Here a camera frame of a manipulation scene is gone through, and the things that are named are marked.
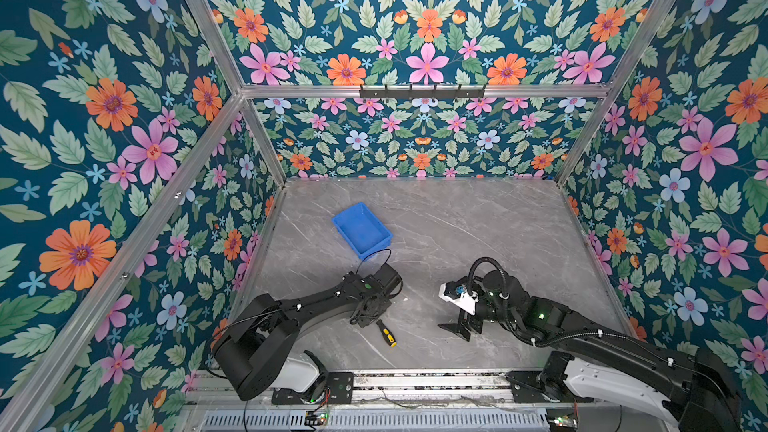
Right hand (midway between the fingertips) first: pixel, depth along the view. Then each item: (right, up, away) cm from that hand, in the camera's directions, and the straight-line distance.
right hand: (444, 302), depth 75 cm
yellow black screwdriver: (-15, -11, +6) cm, 19 cm away
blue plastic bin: (-25, +16, +29) cm, 42 cm away
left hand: (-15, -5, +11) cm, 20 cm away
